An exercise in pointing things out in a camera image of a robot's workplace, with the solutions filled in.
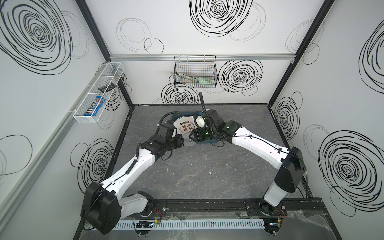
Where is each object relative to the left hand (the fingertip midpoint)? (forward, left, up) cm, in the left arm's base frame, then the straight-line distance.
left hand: (186, 139), depth 81 cm
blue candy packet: (+7, +44, +18) cm, 48 cm away
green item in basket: (+30, -11, +16) cm, 36 cm away
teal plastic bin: (-6, -11, +9) cm, 16 cm away
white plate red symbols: (+20, +4, -14) cm, 25 cm away
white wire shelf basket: (+36, +49, +17) cm, 63 cm away
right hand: (-1, -2, +5) cm, 5 cm away
